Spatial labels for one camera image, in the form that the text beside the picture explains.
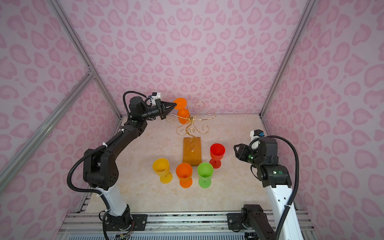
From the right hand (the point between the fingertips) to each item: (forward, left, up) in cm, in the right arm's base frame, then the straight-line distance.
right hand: (238, 146), depth 70 cm
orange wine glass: (+23, +28, 0) cm, 36 cm away
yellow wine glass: (-3, +39, -18) cm, 43 cm away
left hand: (+19, +30, +10) cm, 37 cm away
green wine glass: (-4, +15, -19) cm, 25 cm away
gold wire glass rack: (+13, +24, -2) cm, 27 cm away
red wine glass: (+5, +9, -13) cm, 17 cm away
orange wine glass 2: (-7, +26, -14) cm, 31 cm away
